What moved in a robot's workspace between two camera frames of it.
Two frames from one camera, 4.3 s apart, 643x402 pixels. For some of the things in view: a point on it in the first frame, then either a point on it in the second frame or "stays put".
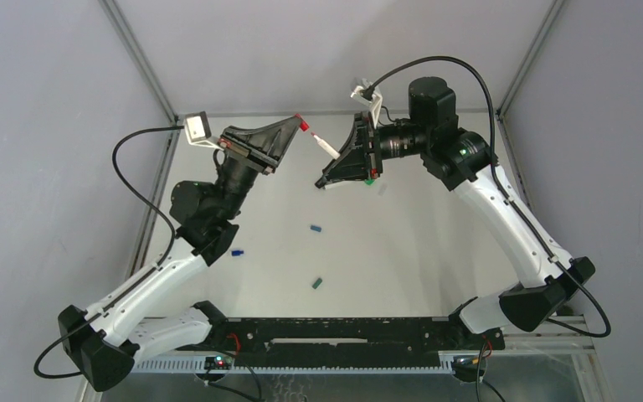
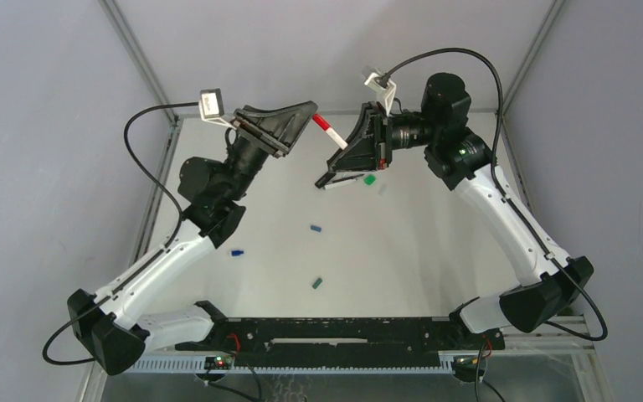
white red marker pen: x=326 y=146 to x=340 y=141
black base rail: x=348 y=338 stays put
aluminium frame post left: x=141 y=59 stays put
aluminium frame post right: x=524 y=69 stays put
